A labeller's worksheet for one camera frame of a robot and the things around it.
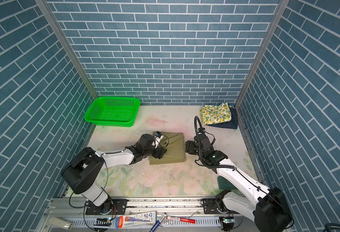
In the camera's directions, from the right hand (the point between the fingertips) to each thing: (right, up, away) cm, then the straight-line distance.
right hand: (192, 143), depth 83 cm
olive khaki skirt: (-11, -2, +13) cm, 17 cm away
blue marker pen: (-18, -35, -15) cm, 42 cm away
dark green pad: (+17, -22, -3) cm, 29 cm away
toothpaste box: (-29, -34, -14) cm, 47 cm away
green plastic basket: (-60, +21, +35) cm, 72 cm away
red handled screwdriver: (-3, -35, -14) cm, 38 cm away
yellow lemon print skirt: (+17, +18, +24) cm, 35 cm away
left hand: (-17, -4, +8) cm, 19 cm away
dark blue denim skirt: (+32, +11, +21) cm, 40 cm away
